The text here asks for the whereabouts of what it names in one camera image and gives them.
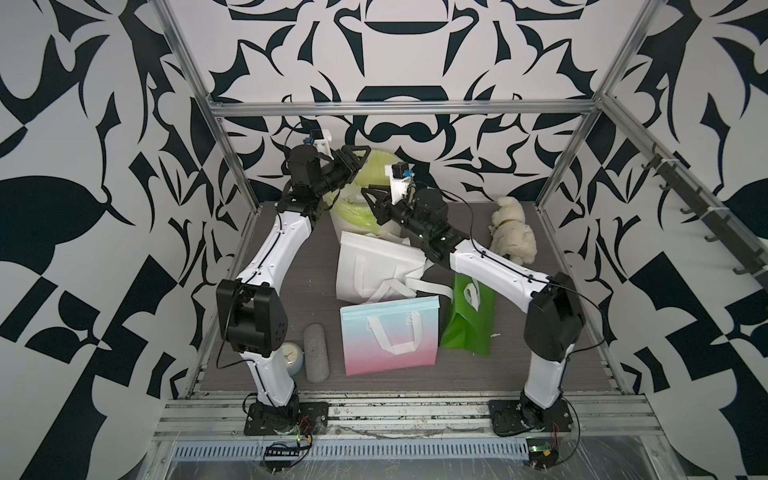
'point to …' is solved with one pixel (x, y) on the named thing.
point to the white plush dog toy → (510, 236)
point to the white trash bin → (386, 229)
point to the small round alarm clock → (293, 357)
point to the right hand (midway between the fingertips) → (364, 182)
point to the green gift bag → (471, 326)
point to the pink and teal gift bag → (389, 336)
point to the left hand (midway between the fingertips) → (366, 144)
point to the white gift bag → (372, 266)
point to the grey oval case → (316, 352)
